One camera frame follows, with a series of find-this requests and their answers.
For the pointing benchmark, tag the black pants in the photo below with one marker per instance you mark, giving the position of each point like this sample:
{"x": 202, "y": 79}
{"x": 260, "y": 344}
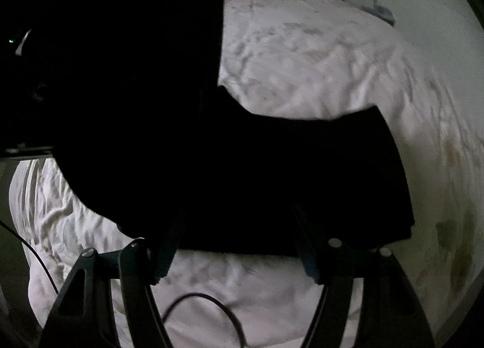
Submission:
{"x": 264, "y": 181}

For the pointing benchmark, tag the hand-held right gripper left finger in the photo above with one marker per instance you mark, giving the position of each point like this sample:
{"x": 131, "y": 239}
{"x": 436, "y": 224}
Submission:
{"x": 164, "y": 261}

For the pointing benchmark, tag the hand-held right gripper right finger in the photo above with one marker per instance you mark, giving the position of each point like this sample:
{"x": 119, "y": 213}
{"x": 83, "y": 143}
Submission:
{"x": 312, "y": 264}

